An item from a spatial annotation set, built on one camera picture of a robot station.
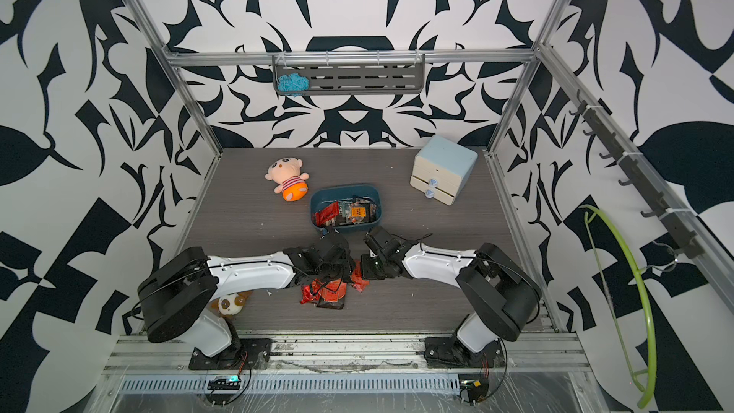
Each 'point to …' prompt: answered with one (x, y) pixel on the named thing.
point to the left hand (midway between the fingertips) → (354, 260)
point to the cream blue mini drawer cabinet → (441, 167)
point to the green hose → (647, 309)
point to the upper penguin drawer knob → (433, 183)
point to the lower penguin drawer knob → (429, 193)
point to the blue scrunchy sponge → (292, 84)
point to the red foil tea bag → (311, 292)
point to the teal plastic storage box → (346, 206)
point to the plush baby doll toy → (287, 172)
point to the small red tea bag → (327, 213)
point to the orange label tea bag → (359, 212)
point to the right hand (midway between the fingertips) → (358, 267)
